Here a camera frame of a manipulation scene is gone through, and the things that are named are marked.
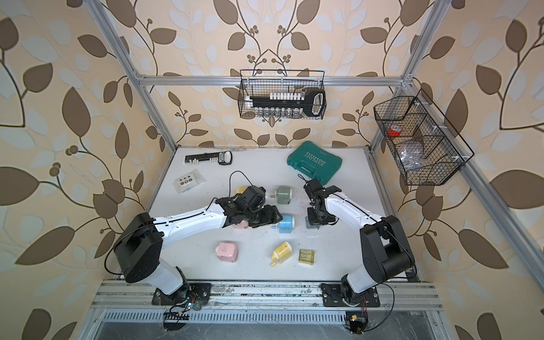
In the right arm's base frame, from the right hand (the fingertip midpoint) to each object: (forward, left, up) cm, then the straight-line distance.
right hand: (319, 221), depth 88 cm
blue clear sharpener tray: (-2, +4, 0) cm, 5 cm away
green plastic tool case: (+32, -2, +1) cm, 32 cm away
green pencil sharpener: (+12, +15, +3) cm, 19 cm away
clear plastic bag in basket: (+10, -30, +29) cm, 43 cm away
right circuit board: (-34, -9, -7) cm, 36 cm away
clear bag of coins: (+23, +61, +1) cm, 65 cm away
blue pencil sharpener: (-3, +14, +3) cm, 15 cm away
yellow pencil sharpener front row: (-14, +16, +3) cm, 21 cm away
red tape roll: (+23, -29, +29) cm, 47 cm away
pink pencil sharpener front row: (-12, +36, +4) cm, 39 cm away
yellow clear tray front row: (-13, +6, -4) cm, 15 cm away
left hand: (-1, +18, +7) cm, 19 cm away
